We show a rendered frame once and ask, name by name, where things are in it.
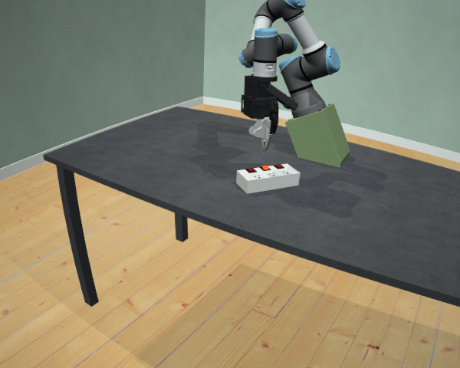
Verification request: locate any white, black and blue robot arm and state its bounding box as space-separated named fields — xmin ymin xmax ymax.
xmin=238 ymin=0 xmax=340 ymax=118

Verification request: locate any white power strip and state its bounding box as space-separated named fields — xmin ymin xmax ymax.
xmin=236 ymin=164 xmax=301 ymax=194

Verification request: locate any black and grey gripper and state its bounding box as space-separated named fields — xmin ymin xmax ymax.
xmin=241 ymin=74 xmax=279 ymax=150

